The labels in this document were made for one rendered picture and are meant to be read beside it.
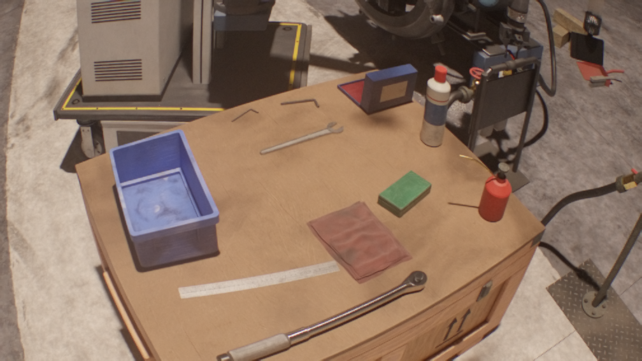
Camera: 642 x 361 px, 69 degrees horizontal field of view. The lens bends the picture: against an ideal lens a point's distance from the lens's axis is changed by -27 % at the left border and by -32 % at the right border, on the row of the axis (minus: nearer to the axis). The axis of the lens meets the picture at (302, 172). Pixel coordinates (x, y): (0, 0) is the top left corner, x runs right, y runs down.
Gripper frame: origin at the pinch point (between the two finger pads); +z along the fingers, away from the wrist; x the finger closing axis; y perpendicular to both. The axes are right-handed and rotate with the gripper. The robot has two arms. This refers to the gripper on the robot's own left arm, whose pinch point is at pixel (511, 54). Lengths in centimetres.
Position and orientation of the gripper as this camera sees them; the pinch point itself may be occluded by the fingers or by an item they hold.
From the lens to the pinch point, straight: 228.6
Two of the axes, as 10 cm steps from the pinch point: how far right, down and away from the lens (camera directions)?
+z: -0.4, 7.7, 6.4
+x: 10.0, 0.1, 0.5
